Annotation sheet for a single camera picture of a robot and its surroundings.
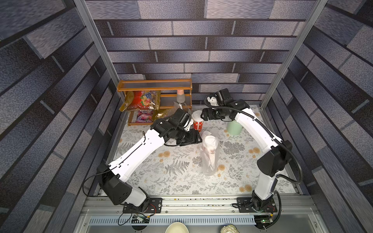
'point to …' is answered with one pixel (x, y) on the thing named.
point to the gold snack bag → (158, 113)
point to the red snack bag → (148, 100)
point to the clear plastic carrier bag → (182, 106)
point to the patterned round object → (229, 228)
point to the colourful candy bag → (144, 116)
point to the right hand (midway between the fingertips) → (207, 114)
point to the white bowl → (177, 227)
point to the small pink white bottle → (180, 96)
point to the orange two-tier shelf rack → (168, 88)
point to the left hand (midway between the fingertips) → (199, 140)
